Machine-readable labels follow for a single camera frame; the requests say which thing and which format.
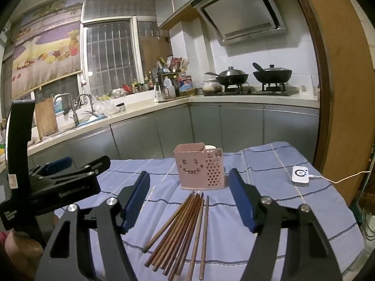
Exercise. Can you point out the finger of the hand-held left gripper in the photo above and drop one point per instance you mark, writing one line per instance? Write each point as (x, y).
(90, 166)
(58, 164)

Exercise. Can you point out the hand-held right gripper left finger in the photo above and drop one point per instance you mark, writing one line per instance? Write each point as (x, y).
(136, 205)

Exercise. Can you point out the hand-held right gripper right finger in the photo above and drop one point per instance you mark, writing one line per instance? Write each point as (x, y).
(240, 202)

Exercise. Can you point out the bunch of brown wooden chopsticks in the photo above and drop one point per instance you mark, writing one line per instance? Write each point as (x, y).
(187, 228)

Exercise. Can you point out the pink smiley utensil holder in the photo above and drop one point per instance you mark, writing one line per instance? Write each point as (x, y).
(190, 166)

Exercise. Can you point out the person's left hand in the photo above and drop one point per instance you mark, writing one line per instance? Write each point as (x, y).
(22, 244)

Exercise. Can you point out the wooden cutting board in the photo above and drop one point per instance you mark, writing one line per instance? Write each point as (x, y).
(46, 120)

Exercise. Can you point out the blue striped tablecloth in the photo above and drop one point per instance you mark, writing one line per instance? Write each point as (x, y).
(293, 216)

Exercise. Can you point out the clear plastic bag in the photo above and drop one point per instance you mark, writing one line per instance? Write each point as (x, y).
(108, 106)

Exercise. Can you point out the steel kitchen faucet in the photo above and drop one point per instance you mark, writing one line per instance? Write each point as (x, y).
(68, 99)
(88, 98)

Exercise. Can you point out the small white device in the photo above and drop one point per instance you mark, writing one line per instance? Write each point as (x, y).
(301, 176)

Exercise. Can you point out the grey kitchen counter cabinets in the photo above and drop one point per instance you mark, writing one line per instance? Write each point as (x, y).
(240, 126)

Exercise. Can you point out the row of sauce bottles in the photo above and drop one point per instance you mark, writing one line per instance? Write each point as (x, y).
(143, 84)

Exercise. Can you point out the white plastic bottle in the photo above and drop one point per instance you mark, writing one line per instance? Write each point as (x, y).
(168, 89)

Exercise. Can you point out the black gas stove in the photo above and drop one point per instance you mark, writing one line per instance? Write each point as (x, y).
(255, 91)

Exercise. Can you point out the barred window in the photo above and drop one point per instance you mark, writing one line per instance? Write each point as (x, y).
(110, 55)

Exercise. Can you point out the printed roller blind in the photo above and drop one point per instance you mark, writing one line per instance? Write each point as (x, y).
(47, 46)

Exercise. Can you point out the white bowl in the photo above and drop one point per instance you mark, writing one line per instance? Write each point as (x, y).
(212, 87)

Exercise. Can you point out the black wok with steel lid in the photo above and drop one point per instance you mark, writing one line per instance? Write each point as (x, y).
(233, 76)

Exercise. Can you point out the brown cardboard sheet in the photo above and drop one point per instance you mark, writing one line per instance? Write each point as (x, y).
(153, 52)

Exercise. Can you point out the pile of snack packets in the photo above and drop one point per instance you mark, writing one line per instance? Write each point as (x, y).
(172, 63)

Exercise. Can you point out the steel range hood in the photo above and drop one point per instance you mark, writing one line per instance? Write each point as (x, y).
(243, 8)

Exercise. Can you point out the wooden door frame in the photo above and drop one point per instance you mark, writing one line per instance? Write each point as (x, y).
(342, 93)

